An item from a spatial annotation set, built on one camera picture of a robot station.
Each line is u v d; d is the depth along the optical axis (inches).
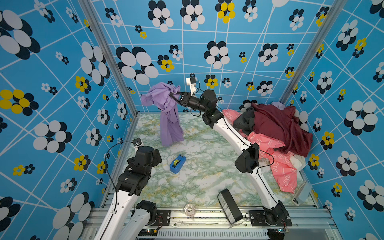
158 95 27.2
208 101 24.9
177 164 34.8
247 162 25.2
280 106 42.6
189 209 29.0
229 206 27.3
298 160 35.8
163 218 28.7
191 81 27.4
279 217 24.8
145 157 20.0
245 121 38.8
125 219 17.3
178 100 27.5
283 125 36.9
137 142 24.3
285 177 33.1
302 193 30.3
